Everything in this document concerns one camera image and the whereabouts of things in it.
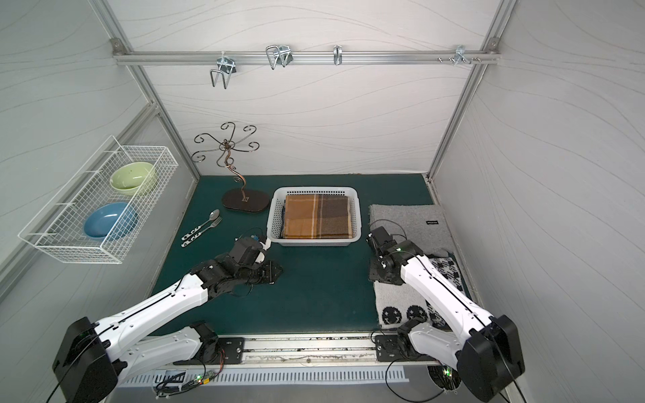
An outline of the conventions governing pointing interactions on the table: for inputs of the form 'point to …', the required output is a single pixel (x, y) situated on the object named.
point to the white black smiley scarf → (395, 303)
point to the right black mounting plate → (388, 348)
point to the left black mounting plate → (230, 351)
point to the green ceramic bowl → (133, 178)
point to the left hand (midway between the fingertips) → (282, 273)
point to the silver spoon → (213, 216)
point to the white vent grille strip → (263, 376)
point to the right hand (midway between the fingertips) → (381, 272)
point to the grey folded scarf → (422, 225)
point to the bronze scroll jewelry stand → (234, 201)
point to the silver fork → (214, 224)
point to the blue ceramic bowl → (111, 221)
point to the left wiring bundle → (171, 384)
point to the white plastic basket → (275, 211)
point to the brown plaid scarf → (316, 217)
